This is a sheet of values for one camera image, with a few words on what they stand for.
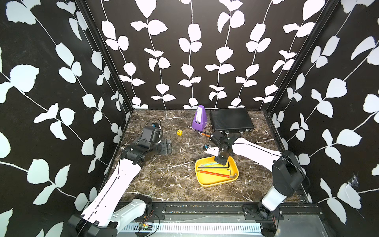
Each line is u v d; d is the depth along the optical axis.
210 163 0.88
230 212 0.76
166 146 0.66
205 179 0.84
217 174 0.86
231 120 1.41
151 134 0.54
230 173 0.88
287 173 0.45
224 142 0.63
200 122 1.04
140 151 0.49
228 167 0.90
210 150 0.77
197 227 0.70
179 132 1.04
